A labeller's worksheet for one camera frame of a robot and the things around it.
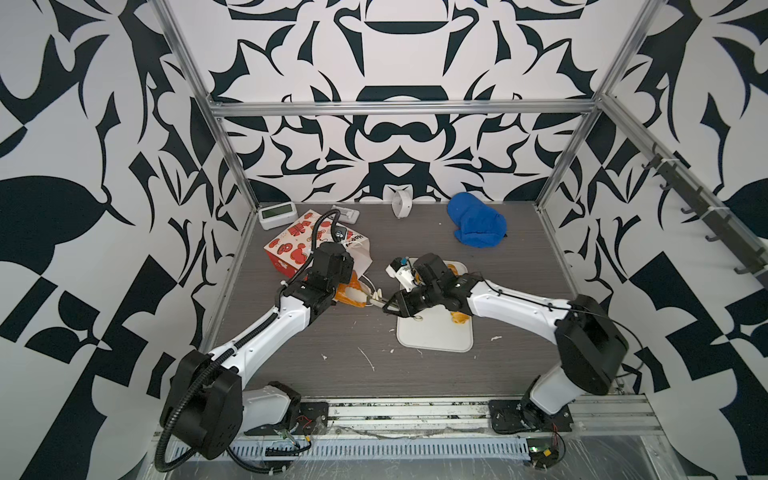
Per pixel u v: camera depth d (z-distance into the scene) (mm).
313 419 736
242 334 474
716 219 595
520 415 673
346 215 1147
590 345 446
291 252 905
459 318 892
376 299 818
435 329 888
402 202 1113
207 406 398
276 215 1115
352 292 872
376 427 741
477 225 1118
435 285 661
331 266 637
